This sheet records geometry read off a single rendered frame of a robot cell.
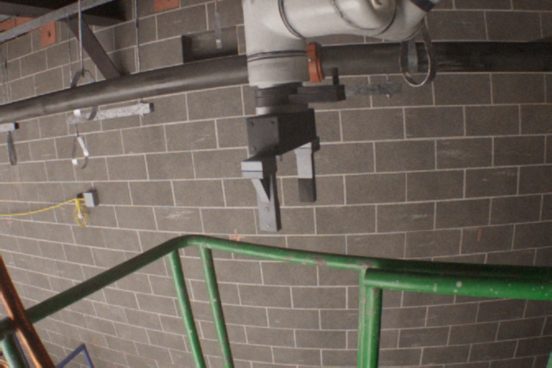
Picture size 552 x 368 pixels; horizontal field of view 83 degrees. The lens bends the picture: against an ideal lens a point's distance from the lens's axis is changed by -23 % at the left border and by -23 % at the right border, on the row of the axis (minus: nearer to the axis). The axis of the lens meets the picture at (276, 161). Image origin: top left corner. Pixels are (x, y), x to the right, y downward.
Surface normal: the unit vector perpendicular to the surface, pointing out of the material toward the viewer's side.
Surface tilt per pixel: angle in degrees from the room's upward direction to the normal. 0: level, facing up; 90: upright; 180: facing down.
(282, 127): 90
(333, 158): 90
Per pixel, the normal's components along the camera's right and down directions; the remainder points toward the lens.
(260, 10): -0.68, 0.18
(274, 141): -0.44, 0.21
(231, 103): -0.24, 0.20
